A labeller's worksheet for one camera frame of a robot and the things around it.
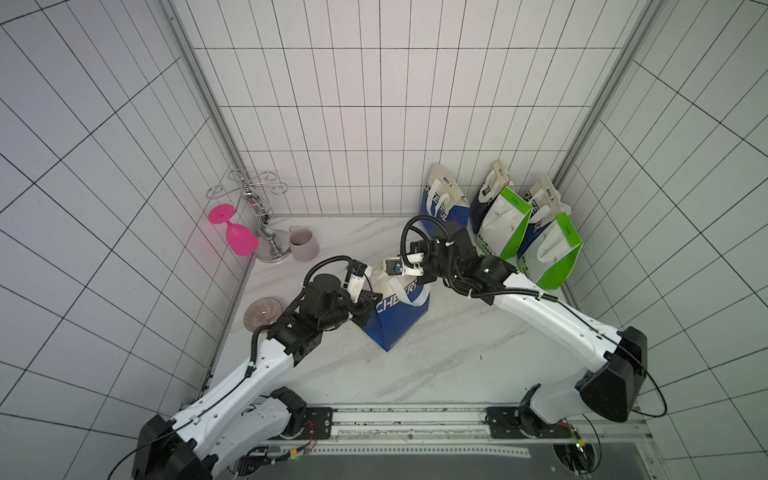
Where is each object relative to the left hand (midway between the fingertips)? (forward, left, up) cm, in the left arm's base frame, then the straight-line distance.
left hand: (375, 302), depth 75 cm
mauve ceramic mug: (+27, +26, -12) cm, 40 cm away
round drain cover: (+4, +36, -14) cm, 39 cm away
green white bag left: (+28, -40, 0) cm, 49 cm away
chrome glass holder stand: (+32, +40, -17) cm, 54 cm away
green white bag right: (+15, -50, -1) cm, 52 cm away
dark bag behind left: (+43, -39, +4) cm, 58 cm away
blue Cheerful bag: (+37, -21, +2) cm, 43 cm away
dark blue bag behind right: (+34, -54, +4) cm, 64 cm away
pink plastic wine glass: (+21, +42, -1) cm, 47 cm away
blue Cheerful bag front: (0, -7, -2) cm, 7 cm away
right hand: (+13, -8, +10) cm, 18 cm away
